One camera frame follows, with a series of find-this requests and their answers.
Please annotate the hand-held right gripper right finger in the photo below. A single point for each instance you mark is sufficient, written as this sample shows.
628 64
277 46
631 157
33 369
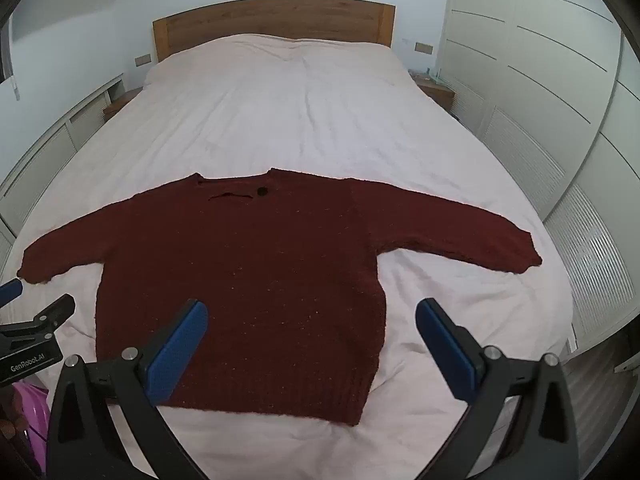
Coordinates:
446 352

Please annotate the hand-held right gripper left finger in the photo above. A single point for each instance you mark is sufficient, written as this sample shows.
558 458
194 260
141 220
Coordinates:
176 352

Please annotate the bed with white duvet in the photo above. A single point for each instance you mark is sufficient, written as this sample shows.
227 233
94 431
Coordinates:
310 110

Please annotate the brass wall switch plate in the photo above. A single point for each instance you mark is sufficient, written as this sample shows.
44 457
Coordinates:
143 60
423 47

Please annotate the white low wall cabinet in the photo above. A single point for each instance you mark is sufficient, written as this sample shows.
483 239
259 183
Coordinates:
55 145

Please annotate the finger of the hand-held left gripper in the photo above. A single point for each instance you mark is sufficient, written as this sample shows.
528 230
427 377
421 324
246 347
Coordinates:
47 312
10 291

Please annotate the wooden headboard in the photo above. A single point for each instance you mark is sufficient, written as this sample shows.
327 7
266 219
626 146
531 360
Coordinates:
272 20

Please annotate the blue-green glass item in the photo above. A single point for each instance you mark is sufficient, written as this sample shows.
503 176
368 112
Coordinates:
427 75

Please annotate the wooden nightstand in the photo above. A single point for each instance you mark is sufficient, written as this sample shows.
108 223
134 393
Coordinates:
440 92
120 105

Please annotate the pink plastic object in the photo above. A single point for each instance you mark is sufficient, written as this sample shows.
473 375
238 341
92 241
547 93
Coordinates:
30 410

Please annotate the white louvred wardrobe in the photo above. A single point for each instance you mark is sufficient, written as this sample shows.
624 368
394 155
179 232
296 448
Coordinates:
540 85

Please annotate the dark red knitted sweater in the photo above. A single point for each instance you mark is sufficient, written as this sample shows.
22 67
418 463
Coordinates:
250 285

